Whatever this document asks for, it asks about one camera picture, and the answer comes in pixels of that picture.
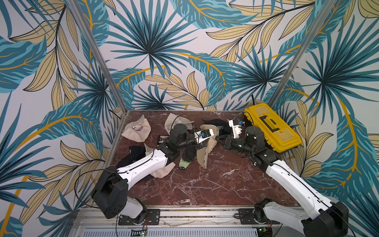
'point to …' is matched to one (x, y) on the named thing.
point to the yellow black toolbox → (277, 133)
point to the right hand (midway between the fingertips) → (216, 137)
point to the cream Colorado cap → (161, 172)
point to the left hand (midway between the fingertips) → (211, 134)
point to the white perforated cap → (172, 120)
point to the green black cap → (188, 155)
